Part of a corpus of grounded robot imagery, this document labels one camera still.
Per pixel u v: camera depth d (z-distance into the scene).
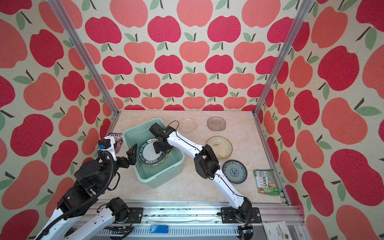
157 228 0.96
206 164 0.61
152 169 0.88
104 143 0.50
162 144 0.69
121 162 0.54
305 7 0.69
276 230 0.69
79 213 0.44
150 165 0.88
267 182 0.84
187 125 1.13
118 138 1.04
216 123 1.15
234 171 0.89
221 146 0.98
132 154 0.55
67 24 0.75
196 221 0.73
